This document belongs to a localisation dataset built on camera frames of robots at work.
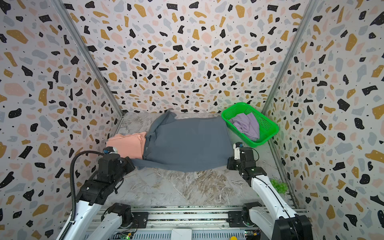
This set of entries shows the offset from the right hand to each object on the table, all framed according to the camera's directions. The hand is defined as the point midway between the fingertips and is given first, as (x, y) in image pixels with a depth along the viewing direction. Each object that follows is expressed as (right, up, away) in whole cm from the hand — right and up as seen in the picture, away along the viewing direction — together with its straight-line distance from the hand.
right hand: (227, 156), depth 85 cm
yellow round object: (-1, -32, -20) cm, 38 cm away
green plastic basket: (+33, +15, +24) cm, 44 cm away
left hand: (-49, +2, -12) cm, 51 cm away
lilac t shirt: (+19, +19, +24) cm, 36 cm away
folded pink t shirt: (-60, +4, +11) cm, 61 cm away
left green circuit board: (-51, -35, -15) cm, 64 cm away
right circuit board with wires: (+9, -34, -14) cm, 38 cm away
